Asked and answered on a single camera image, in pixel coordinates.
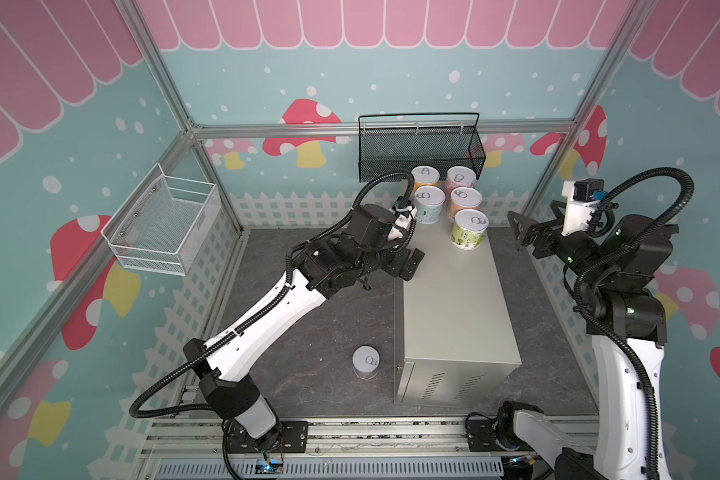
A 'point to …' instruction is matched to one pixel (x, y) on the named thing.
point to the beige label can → (365, 362)
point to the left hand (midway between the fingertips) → (402, 249)
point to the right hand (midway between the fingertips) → (532, 208)
